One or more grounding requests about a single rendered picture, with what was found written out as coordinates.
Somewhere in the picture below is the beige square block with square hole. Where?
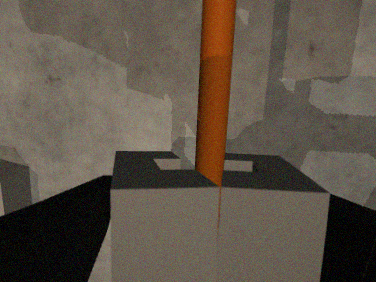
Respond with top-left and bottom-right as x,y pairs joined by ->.
0,159 -> 32,216

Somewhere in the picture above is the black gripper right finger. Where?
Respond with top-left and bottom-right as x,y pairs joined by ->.
320,194 -> 376,282

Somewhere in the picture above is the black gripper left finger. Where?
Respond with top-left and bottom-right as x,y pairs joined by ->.
0,175 -> 112,282

